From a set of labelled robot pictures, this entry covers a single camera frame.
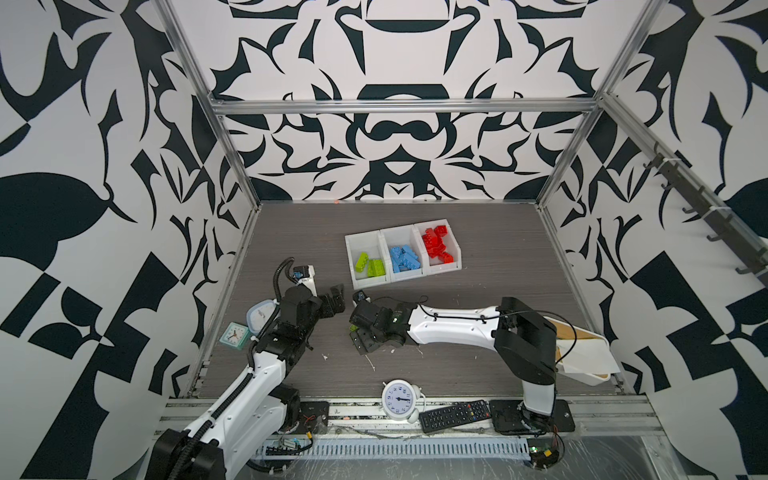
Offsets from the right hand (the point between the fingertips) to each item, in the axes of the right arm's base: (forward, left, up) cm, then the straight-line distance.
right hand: (366, 333), depth 84 cm
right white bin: (+30, -24, -2) cm, 39 cm away
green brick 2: (+22, -2, -1) cm, 22 cm away
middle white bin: (+32, -10, +3) cm, 33 cm away
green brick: (+24, +3, -1) cm, 25 cm away
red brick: (+24, -26, 0) cm, 35 cm away
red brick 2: (+35, -25, +2) cm, 43 cm away
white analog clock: (-17, -9, -1) cm, 19 cm away
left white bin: (+30, 0, +1) cm, 30 cm away
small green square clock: (0, +37, 0) cm, 37 cm away
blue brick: (+23, -12, +3) cm, 26 cm away
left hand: (+10, +10, +10) cm, 17 cm away
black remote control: (-20, -22, -3) cm, 30 cm away
